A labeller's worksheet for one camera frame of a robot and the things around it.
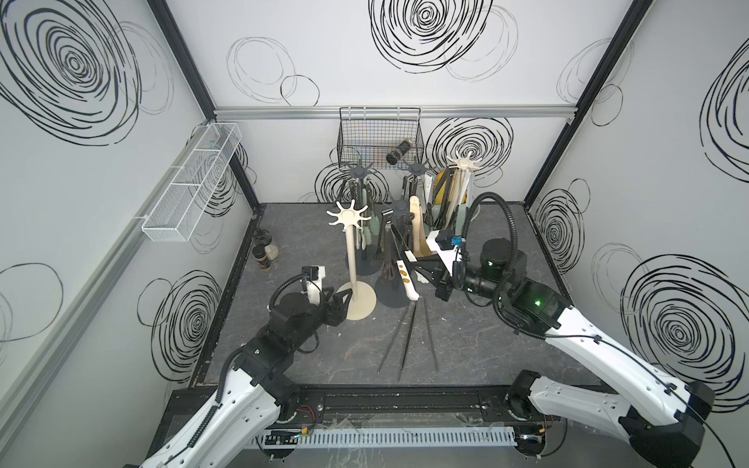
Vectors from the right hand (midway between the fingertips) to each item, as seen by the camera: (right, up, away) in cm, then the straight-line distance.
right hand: (414, 263), depth 62 cm
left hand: (-17, -8, +11) cm, 22 cm away
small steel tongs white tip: (-2, -4, -3) cm, 5 cm away
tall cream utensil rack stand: (-13, -16, +31) cm, 37 cm away
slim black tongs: (+1, -21, +25) cm, 33 cm away
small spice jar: (-47, 0, +32) cm, 57 cm away
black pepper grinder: (-1, +32, +29) cm, 43 cm away
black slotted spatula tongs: (+10, +13, +26) cm, 31 cm away
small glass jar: (-46, -1, +40) cm, 61 cm away
